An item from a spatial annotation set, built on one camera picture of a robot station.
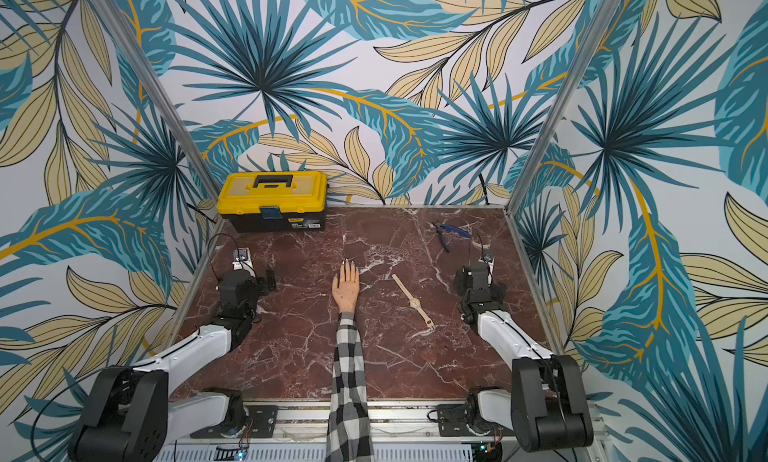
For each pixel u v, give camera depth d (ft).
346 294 3.03
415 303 3.11
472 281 2.22
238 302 2.16
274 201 3.32
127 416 1.33
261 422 2.40
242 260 2.39
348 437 2.21
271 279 2.67
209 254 3.58
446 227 3.72
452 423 2.41
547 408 1.36
